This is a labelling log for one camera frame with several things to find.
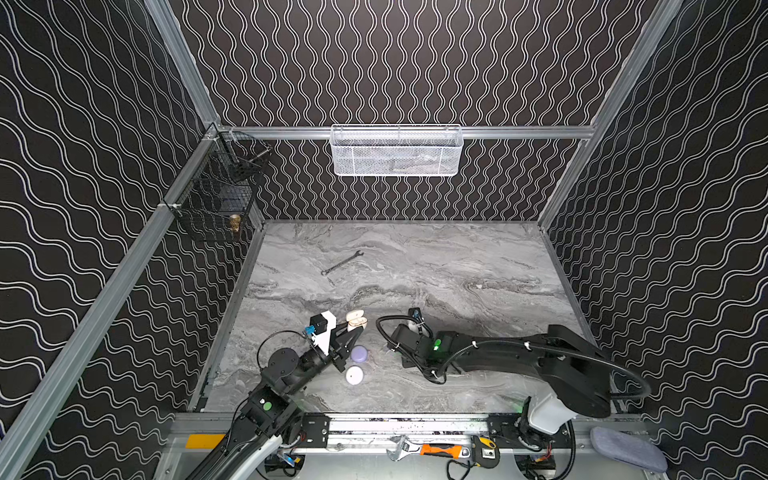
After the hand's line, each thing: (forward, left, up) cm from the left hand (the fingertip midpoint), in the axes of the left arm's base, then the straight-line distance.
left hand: (364, 329), depth 69 cm
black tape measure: (-20, -28, -20) cm, 40 cm away
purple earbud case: (+3, +3, -20) cm, 20 cm away
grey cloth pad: (-18, -62, -21) cm, 68 cm away
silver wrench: (+40, +8, -20) cm, 45 cm away
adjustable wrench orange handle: (-19, -9, -22) cm, 31 cm away
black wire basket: (+40, +51, +5) cm, 65 cm away
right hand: (+4, -11, -20) cm, 23 cm away
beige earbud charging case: (+3, +2, 0) cm, 3 cm away
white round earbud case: (-3, +4, -21) cm, 22 cm away
